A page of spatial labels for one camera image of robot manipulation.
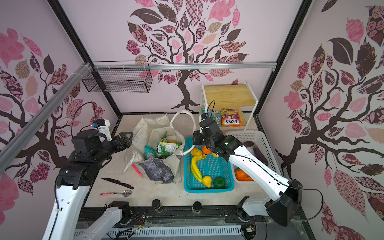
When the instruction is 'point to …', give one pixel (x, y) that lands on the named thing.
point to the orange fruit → (206, 150)
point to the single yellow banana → (194, 167)
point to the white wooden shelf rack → (222, 96)
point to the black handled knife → (118, 182)
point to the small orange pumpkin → (241, 176)
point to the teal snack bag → (150, 152)
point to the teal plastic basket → (218, 168)
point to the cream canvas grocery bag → (148, 131)
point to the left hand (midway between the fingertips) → (127, 138)
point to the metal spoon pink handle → (126, 193)
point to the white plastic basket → (258, 138)
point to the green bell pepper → (219, 182)
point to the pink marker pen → (137, 171)
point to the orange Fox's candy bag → (230, 117)
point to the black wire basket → (119, 77)
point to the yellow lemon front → (207, 181)
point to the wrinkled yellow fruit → (196, 152)
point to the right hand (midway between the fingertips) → (194, 132)
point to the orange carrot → (248, 179)
